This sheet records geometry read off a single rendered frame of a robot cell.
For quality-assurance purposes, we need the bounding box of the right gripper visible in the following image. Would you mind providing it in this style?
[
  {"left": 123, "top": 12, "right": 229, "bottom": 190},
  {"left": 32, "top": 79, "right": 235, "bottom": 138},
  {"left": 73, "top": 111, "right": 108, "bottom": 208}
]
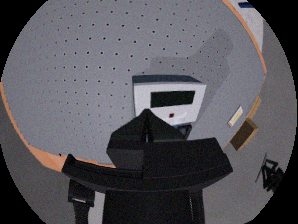
[{"left": 261, "top": 159, "right": 282, "bottom": 193}]

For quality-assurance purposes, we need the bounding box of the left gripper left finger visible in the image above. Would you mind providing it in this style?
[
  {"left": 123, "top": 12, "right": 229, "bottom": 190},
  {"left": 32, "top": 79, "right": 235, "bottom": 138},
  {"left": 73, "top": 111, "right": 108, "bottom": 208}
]
[{"left": 109, "top": 109, "right": 147, "bottom": 142}]

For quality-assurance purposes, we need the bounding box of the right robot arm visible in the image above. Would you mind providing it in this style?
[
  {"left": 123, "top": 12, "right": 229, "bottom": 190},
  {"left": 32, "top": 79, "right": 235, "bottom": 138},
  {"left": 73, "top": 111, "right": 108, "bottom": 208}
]
[{"left": 189, "top": 190, "right": 205, "bottom": 224}]

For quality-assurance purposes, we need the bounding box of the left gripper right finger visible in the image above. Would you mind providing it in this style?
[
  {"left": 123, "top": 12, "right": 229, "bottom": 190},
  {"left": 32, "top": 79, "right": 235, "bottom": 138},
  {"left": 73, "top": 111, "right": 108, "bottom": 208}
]
[{"left": 147, "top": 108, "right": 185, "bottom": 142}]

